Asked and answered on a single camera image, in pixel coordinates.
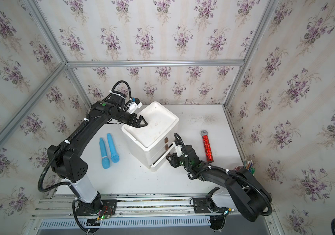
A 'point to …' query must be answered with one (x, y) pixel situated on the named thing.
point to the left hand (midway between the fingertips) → (141, 122)
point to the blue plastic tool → (115, 157)
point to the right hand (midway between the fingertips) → (172, 156)
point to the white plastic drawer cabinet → (148, 141)
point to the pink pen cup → (238, 167)
